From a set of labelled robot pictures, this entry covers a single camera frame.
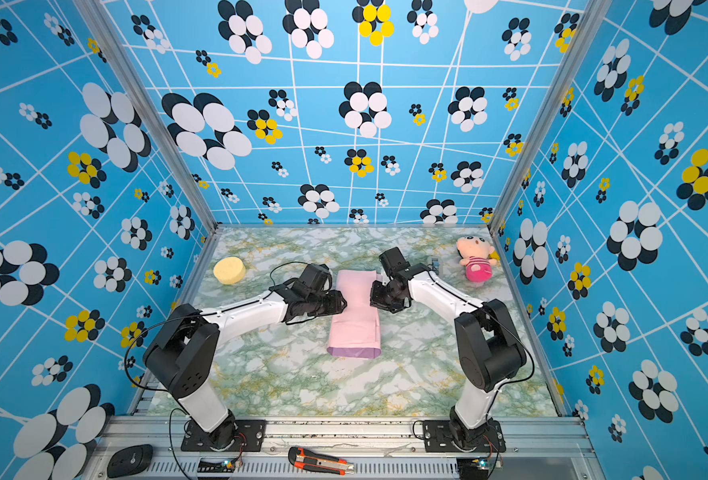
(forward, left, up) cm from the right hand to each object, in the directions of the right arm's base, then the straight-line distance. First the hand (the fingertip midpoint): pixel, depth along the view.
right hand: (374, 303), depth 91 cm
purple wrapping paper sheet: (-9, +6, +1) cm, 11 cm away
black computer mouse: (-40, +57, -2) cm, 70 cm away
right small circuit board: (-40, -25, -7) cm, 48 cm away
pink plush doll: (+22, -36, -1) cm, 42 cm away
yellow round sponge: (+13, +50, -1) cm, 52 cm away
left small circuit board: (-41, +36, -6) cm, 55 cm away
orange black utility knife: (-39, +16, -5) cm, 43 cm away
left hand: (-1, +9, +1) cm, 9 cm away
